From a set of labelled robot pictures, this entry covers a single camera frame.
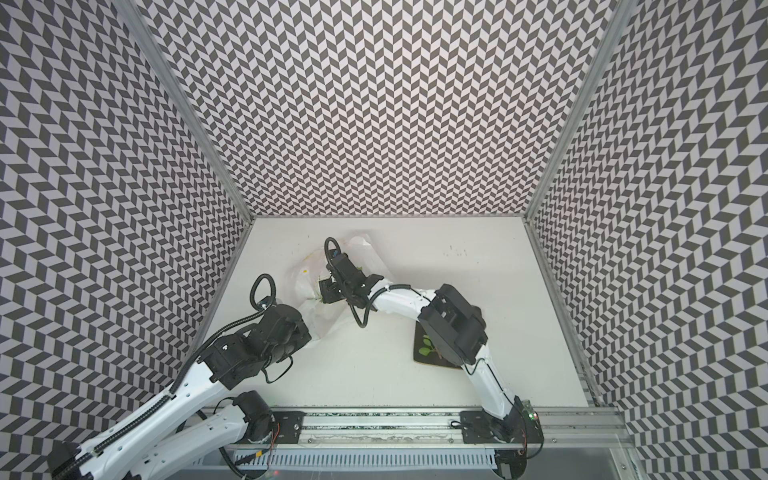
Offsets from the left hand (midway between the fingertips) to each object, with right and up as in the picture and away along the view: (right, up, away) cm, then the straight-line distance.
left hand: (309, 332), depth 77 cm
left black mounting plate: (-3, -21, -4) cm, 22 cm away
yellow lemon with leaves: (+30, -7, +7) cm, 32 cm away
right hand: (+2, +9, +14) cm, 17 cm away
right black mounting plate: (+50, -18, -11) cm, 54 cm away
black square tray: (+33, -9, +6) cm, 34 cm away
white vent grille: (+32, -28, -7) cm, 43 cm away
